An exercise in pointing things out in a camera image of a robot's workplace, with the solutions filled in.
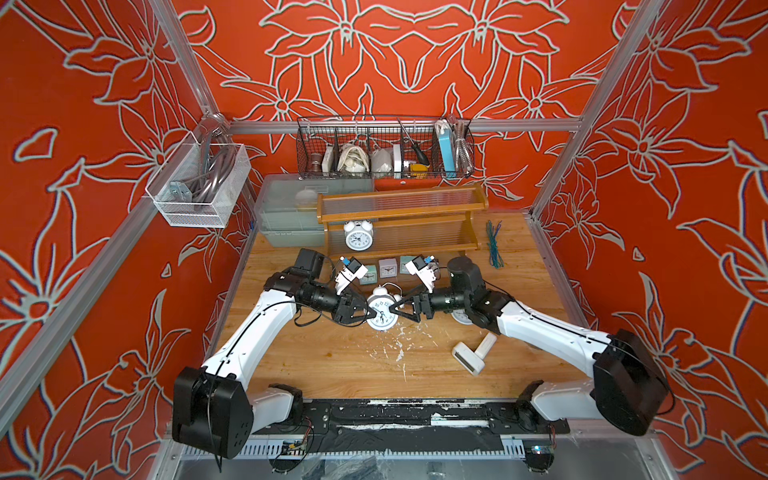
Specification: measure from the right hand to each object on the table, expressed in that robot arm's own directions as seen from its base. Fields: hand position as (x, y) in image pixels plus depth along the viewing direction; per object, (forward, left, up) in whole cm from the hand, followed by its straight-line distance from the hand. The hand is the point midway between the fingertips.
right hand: (392, 307), depth 71 cm
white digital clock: (-7, -21, -16) cm, 27 cm away
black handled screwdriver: (+50, -9, +11) cm, 52 cm away
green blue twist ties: (+30, -37, -20) cm, 52 cm away
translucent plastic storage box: (+38, +36, -2) cm, 52 cm away
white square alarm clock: (+22, +2, -15) cm, 27 cm away
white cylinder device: (-2, -26, -16) cm, 31 cm away
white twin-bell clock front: (+23, +10, +1) cm, 25 cm away
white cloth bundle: (+43, +12, +13) cm, 46 cm away
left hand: (0, +6, -1) cm, 6 cm away
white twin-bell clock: (0, +3, +2) cm, 4 cm away
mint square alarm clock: (+19, +7, -15) cm, 25 cm away
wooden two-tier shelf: (+34, -4, -5) cm, 35 cm away
